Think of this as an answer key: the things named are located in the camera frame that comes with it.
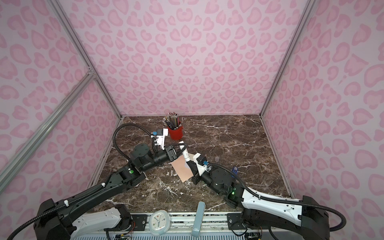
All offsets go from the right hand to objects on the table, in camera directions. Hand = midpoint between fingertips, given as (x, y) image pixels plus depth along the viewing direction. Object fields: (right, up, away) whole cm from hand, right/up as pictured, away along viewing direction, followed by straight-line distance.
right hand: (187, 160), depth 68 cm
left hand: (0, +8, -3) cm, 8 cm away
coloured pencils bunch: (-12, +20, +30) cm, 38 cm away
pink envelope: (-4, -10, +23) cm, 26 cm away
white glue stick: (-1, +4, -2) cm, 5 cm away
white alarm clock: (-13, -30, +4) cm, 33 cm away
